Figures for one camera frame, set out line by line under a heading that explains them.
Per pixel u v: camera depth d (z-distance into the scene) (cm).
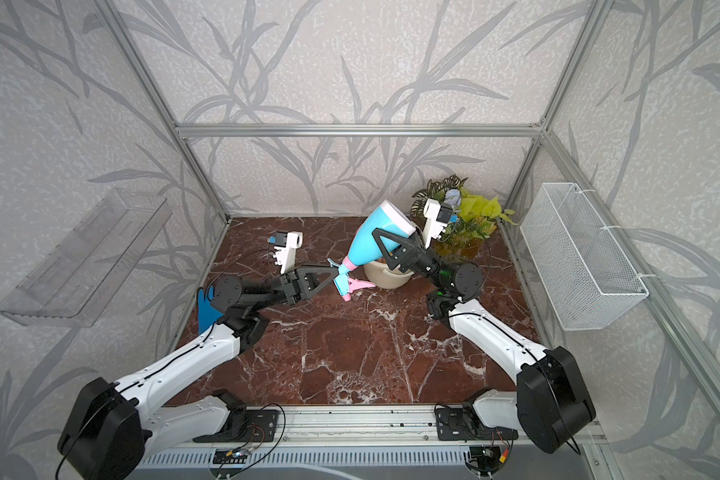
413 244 51
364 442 73
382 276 84
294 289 56
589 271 60
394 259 52
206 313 93
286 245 58
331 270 58
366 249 55
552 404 40
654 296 56
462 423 72
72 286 64
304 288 57
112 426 39
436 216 53
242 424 67
